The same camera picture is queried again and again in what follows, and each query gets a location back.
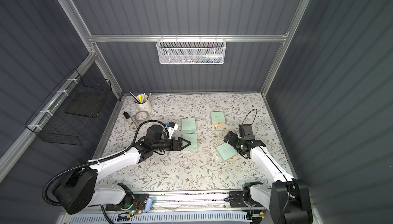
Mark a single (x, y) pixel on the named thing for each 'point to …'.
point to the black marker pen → (130, 119)
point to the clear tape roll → (142, 115)
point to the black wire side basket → (66, 116)
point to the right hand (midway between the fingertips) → (232, 141)
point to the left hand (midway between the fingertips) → (188, 146)
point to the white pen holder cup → (143, 103)
